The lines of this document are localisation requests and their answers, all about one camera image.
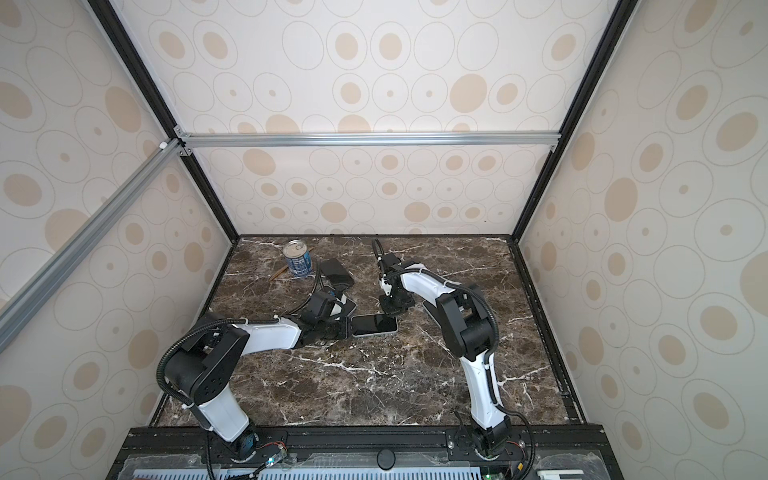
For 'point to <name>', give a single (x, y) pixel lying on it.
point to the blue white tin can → (299, 258)
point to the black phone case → (336, 274)
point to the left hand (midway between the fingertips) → (362, 324)
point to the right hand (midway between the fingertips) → (394, 315)
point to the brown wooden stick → (280, 272)
